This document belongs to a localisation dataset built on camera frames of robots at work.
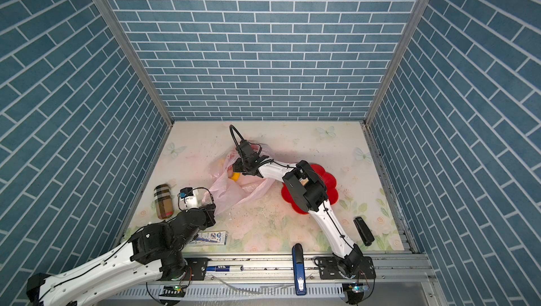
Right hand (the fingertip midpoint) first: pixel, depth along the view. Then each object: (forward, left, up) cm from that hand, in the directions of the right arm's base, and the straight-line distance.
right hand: (234, 164), depth 100 cm
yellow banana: (-6, -2, 0) cm, 6 cm away
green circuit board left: (-50, +10, -6) cm, 51 cm away
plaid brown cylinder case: (-21, +25, +1) cm, 33 cm away
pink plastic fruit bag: (-19, -2, +9) cm, 22 cm away
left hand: (-26, -4, +10) cm, 28 cm away
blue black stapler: (-41, -32, +1) cm, 52 cm away
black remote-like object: (-28, -57, 0) cm, 64 cm away
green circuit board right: (-44, -53, -4) cm, 69 cm away
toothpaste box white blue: (-33, +2, -1) cm, 33 cm away
